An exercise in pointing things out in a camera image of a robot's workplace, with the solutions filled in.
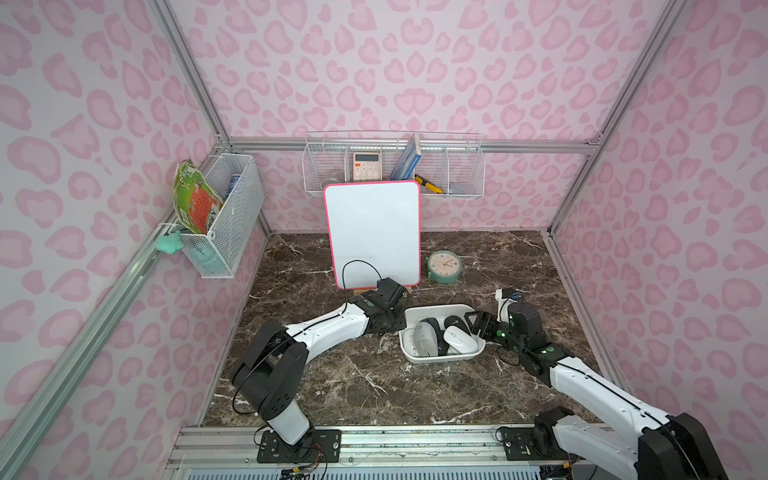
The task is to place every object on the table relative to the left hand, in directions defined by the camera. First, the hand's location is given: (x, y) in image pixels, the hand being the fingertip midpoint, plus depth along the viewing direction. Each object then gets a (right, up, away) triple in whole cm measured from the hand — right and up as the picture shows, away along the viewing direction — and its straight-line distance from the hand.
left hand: (399, 314), depth 90 cm
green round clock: (+16, +14, +17) cm, 27 cm away
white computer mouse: (+17, -7, -4) cm, 19 cm away
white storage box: (+5, -1, +4) cm, 6 cm away
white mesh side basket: (-44, +18, -17) cm, 51 cm away
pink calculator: (-10, +46, +5) cm, 48 cm away
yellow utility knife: (+11, +40, +8) cm, 42 cm away
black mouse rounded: (+17, -2, +3) cm, 17 cm away
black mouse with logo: (+12, -9, -2) cm, 15 cm away
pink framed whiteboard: (-7, +25, +1) cm, 26 cm away
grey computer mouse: (+7, -6, -6) cm, 11 cm away
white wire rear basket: (+15, +48, +11) cm, 52 cm away
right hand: (+21, +1, -5) cm, 21 cm away
